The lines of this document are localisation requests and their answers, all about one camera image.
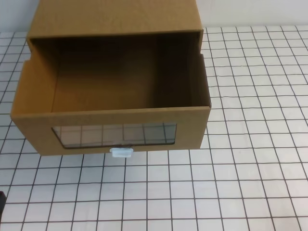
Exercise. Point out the white drawer handle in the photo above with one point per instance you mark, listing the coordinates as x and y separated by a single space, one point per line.
121 152

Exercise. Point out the brown cardboard shoebox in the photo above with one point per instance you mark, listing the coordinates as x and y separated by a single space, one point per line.
113 75

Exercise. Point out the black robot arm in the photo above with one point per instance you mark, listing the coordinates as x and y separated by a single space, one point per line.
2 202

